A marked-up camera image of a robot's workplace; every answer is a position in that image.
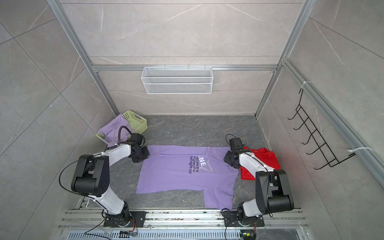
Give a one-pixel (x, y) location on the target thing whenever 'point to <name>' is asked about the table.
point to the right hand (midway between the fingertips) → (228, 158)
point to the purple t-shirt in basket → (111, 130)
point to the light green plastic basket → (136, 121)
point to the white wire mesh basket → (177, 80)
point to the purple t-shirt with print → (189, 169)
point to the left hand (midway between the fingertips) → (146, 152)
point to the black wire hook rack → (311, 134)
